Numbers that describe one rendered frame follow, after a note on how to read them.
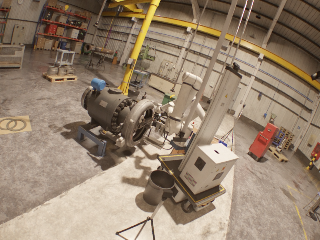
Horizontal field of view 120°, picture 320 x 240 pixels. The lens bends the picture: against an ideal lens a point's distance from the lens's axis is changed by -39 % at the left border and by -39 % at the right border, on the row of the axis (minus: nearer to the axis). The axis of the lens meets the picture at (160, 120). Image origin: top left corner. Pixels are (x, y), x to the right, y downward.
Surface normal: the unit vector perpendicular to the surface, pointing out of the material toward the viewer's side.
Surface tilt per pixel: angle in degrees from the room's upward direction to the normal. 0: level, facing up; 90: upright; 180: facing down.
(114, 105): 52
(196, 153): 90
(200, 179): 90
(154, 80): 90
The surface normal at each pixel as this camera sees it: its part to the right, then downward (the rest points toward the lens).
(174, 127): 0.17, 0.24
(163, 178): -0.34, 0.17
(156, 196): -0.09, 0.38
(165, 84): -0.58, 0.09
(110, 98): 0.04, -0.55
